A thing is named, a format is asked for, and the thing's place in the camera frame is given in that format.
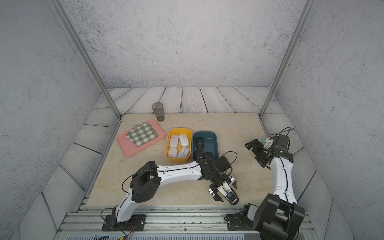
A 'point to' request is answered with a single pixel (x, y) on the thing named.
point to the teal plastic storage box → (210, 142)
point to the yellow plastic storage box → (171, 131)
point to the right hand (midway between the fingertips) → (252, 149)
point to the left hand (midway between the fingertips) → (233, 192)
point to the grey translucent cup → (158, 109)
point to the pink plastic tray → (129, 148)
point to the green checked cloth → (142, 134)
